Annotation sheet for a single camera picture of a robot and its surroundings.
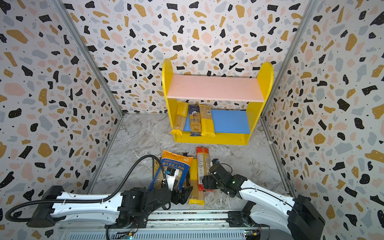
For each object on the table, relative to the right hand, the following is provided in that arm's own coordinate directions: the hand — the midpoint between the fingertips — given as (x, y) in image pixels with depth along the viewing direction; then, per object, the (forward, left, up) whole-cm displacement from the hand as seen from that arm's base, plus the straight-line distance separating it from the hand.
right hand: (205, 178), depth 82 cm
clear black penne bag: (+10, +30, -2) cm, 31 cm away
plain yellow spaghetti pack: (+33, -1, +10) cm, 35 cm away
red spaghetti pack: (+6, +1, -2) cm, 7 cm away
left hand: (-7, +8, +11) cm, 15 cm away
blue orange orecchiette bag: (+8, +20, +5) cm, 22 cm away
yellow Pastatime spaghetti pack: (+39, +16, +10) cm, 44 cm away
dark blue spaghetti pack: (+37, +7, +10) cm, 39 cm away
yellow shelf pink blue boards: (+62, -24, +3) cm, 67 cm away
